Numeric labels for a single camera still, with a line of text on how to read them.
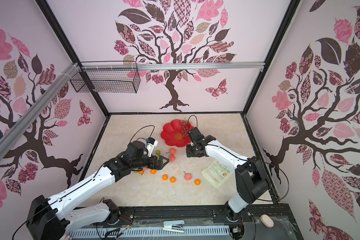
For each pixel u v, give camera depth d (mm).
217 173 877
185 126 1065
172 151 948
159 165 672
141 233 697
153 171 874
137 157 602
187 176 848
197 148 622
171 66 937
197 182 833
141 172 874
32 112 612
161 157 682
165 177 854
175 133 1090
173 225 698
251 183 441
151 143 694
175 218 746
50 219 375
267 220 710
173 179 850
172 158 918
